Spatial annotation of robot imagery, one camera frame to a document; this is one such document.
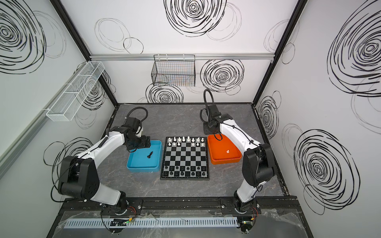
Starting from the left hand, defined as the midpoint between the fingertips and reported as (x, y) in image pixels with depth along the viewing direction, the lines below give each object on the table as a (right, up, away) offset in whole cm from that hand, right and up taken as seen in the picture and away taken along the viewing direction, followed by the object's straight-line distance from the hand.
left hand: (145, 144), depth 89 cm
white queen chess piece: (+26, +2, +7) cm, 27 cm away
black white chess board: (+24, -9, 0) cm, 26 cm away
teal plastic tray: (0, -10, +2) cm, 10 cm away
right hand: (+37, +9, 0) cm, 38 cm away
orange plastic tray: (+47, -5, +2) cm, 47 cm away
